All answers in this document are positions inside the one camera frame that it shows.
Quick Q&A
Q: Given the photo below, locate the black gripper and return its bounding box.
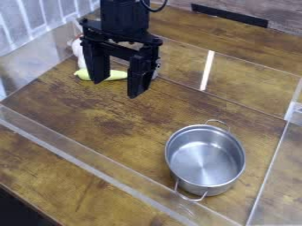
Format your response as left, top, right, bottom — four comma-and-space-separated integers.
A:
79, 19, 163, 99

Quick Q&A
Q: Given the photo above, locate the silver metal pot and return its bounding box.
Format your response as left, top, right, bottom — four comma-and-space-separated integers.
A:
164, 119, 246, 202

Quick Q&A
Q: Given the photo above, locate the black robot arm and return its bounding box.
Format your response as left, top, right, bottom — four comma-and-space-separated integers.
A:
79, 0, 165, 99

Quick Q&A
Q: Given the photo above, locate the white red-capped mushroom toy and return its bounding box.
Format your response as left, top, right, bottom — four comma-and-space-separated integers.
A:
67, 20, 88, 71

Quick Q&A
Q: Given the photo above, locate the black strip on table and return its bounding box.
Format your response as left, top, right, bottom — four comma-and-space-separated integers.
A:
191, 4, 268, 28

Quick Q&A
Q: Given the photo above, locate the clear acrylic enclosure wall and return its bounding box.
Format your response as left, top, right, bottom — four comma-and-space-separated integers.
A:
0, 8, 302, 226

